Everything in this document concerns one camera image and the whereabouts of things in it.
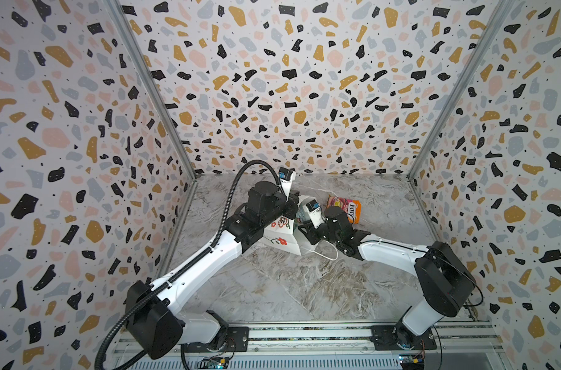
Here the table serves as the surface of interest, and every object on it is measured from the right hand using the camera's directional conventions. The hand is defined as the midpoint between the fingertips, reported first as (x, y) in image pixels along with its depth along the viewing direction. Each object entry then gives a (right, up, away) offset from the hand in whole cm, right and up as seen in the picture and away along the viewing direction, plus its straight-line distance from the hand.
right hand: (298, 221), depth 85 cm
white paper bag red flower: (-4, -4, -7) cm, 9 cm away
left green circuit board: (-26, -41, -15) cm, 51 cm away
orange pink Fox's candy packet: (+26, +4, +23) cm, 35 cm away
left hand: (0, +12, -13) cm, 18 cm away
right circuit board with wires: (+35, -42, -14) cm, 57 cm away
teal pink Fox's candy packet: (+1, +3, -3) cm, 5 cm away
